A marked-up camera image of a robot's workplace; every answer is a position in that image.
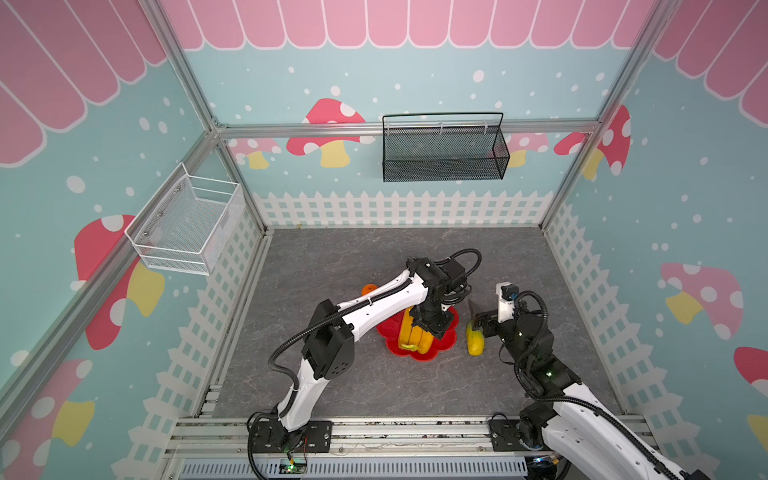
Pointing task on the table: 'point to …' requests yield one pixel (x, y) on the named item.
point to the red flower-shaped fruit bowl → (390, 329)
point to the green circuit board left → (293, 466)
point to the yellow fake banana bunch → (413, 337)
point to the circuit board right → (542, 464)
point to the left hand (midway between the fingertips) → (432, 337)
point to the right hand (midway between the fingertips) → (485, 297)
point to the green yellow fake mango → (475, 340)
